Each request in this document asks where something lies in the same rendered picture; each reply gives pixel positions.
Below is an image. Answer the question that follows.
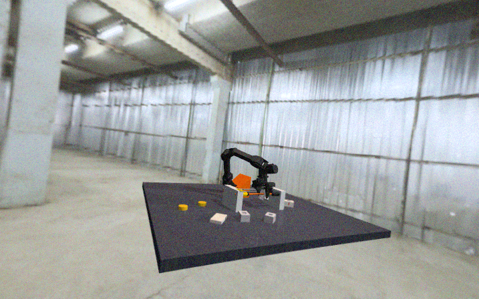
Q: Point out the white flat rectangular block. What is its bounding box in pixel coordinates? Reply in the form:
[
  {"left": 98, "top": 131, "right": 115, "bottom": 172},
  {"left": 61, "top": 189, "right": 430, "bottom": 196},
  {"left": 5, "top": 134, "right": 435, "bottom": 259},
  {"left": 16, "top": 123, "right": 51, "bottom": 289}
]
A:
[{"left": 210, "top": 213, "right": 227, "bottom": 225}]

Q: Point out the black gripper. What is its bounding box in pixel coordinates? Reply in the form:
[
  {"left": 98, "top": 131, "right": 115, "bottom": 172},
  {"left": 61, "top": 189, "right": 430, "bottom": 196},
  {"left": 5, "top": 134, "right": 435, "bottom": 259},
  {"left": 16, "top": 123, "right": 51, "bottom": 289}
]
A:
[{"left": 252, "top": 174, "right": 275, "bottom": 198}]

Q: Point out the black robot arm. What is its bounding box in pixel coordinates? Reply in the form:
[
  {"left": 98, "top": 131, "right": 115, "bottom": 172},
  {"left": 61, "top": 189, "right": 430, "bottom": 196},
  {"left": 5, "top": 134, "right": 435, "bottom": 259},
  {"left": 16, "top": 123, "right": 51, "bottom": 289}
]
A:
[{"left": 221, "top": 147, "right": 278, "bottom": 187}]

